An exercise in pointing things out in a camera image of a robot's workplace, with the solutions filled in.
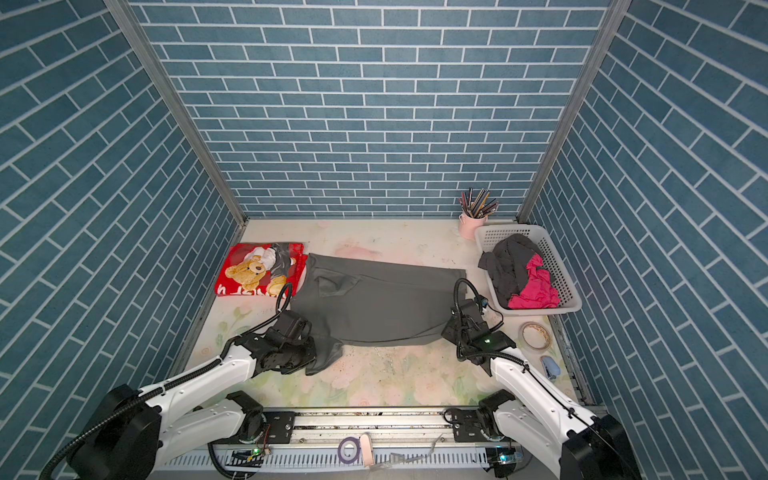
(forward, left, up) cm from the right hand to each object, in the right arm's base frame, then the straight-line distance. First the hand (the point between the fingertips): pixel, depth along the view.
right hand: (447, 323), depth 86 cm
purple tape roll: (-32, +21, -5) cm, 38 cm away
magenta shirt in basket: (+12, -28, 0) cm, 31 cm away
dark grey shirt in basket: (+22, -20, +1) cm, 30 cm away
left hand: (-11, +36, -5) cm, 38 cm away
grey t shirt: (+9, +34, -7) cm, 36 cm away
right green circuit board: (-31, -13, -7) cm, 34 cm away
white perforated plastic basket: (+11, -38, 0) cm, 39 cm away
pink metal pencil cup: (+40, -8, +1) cm, 41 cm away
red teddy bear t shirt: (+15, +62, +1) cm, 63 cm away
